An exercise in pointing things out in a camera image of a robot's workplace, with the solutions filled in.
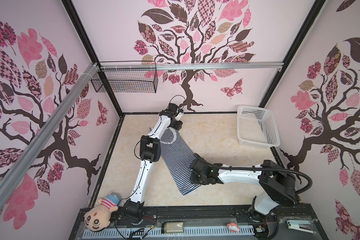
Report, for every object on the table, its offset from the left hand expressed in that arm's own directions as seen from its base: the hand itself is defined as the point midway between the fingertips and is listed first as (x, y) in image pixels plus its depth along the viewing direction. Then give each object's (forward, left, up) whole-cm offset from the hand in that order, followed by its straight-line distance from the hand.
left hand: (176, 125), depth 109 cm
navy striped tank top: (-22, 0, -3) cm, 22 cm away
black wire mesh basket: (+16, +31, +31) cm, 46 cm away
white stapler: (-62, -64, -1) cm, 89 cm away
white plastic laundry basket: (+1, -62, -2) cm, 62 cm away
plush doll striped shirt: (-60, +34, +6) cm, 69 cm away
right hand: (-39, -9, -1) cm, 40 cm away
